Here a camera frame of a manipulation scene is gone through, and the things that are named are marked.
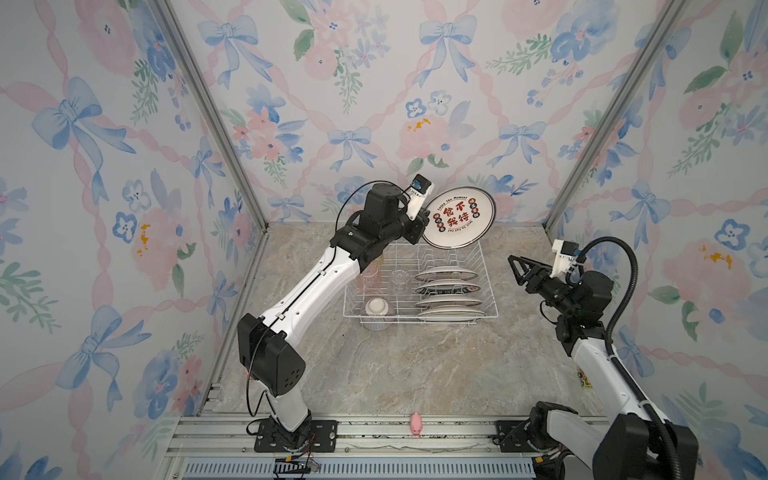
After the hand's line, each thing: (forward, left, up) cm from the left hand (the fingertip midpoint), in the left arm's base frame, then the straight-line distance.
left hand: (429, 207), depth 73 cm
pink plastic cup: (-2, +16, -28) cm, 33 cm away
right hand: (-7, -23, -11) cm, 26 cm away
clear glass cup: (-3, +6, -28) cm, 28 cm away
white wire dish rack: (+13, -1, -36) cm, 39 cm away
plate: (-12, -7, -24) cm, 27 cm away
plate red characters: (+2, -9, -30) cm, 31 cm away
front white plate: (-12, -9, -32) cm, 36 cm away
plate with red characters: (+1, -8, -4) cm, 9 cm away
